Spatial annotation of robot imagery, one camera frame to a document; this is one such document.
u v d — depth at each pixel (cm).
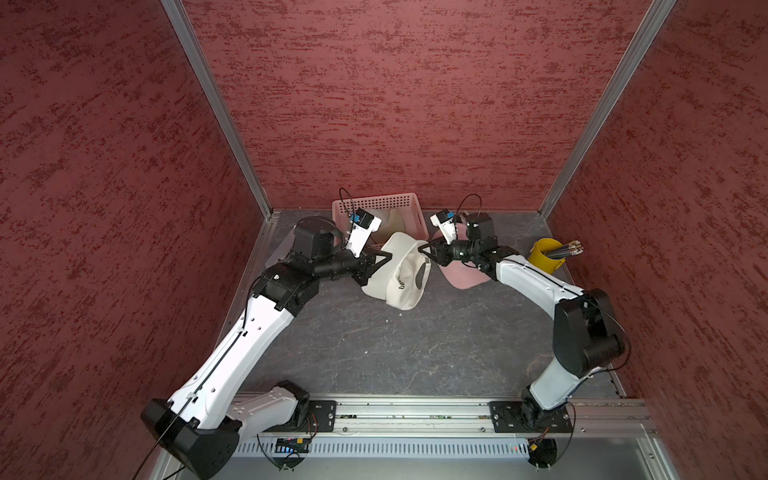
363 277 57
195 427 36
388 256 64
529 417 66
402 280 72
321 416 73
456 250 76
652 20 72
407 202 121
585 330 47
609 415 76
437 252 79
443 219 77
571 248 89
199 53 77
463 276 99
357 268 58
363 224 56
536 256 97
